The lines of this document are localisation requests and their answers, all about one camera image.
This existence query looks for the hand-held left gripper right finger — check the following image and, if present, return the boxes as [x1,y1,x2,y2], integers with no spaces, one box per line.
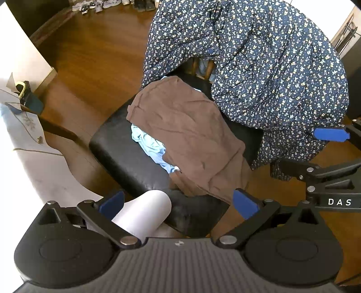
[211,188,322,250]

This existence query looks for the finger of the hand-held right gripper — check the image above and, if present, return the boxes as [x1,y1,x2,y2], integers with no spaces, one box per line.
[270,158,361,195]
[314,120,361,143]

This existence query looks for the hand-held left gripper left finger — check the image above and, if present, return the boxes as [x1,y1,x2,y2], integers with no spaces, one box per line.
[38,189,142,250]

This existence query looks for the brown shirt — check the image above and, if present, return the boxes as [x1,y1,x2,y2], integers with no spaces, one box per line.
[126,76,252,204]

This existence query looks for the white paper roll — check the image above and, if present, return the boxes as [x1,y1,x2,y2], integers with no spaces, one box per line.
[112,190,172,238]

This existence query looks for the black leather chair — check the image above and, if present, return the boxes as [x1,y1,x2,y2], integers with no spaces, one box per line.
[89,68,263,239]

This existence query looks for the light blue cloth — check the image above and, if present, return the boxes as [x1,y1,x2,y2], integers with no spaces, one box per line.
[130,124,181,174]

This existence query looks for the navy floral jacket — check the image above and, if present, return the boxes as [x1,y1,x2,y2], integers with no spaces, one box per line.
[141,0,351,181]

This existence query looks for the dark metal rack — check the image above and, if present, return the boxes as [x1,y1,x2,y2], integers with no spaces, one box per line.
[332,13,356,55]

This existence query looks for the row of shoes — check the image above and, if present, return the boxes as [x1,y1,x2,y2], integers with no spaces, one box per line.
[72,0,158,13]

